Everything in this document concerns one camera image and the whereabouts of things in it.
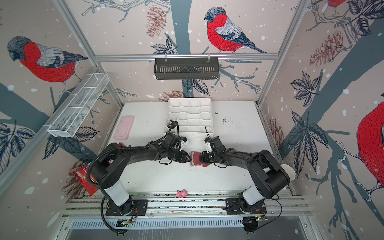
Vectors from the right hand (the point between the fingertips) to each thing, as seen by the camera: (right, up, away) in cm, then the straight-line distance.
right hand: (200, 160), depth 90 cm
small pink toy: (-10, -14, -14) cm, 22 cm away
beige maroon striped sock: (-3, +1, -2) cm, 4 cm away
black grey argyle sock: (-19, +21, +11) cm, 30 cm away
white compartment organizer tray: (-5, +27, +17) cm, 32 cm away
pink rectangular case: (-54, +17, +11) cm, 57 cm away
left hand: (-6, +1, -4) cm, 8 cm away
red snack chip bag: (-64, -4, -11) cm, 65 cm away
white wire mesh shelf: (-65, +33, -12) cm, 74 cm away
